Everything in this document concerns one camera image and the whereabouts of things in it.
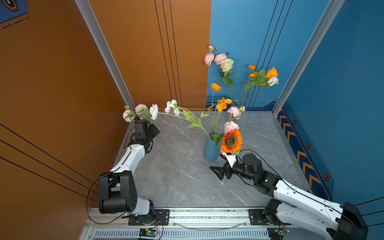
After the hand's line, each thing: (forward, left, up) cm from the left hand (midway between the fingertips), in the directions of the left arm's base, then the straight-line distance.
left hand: (156, 125), depth 89 cm
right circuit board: (-51, -64, -18) cm, 83 cm away
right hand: (-24, -34, +1) cm, 41 cm away
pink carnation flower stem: (-5, -42, +17) cm, 46 cm away
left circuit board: (-51, -2, -19) cm, 55 cm away
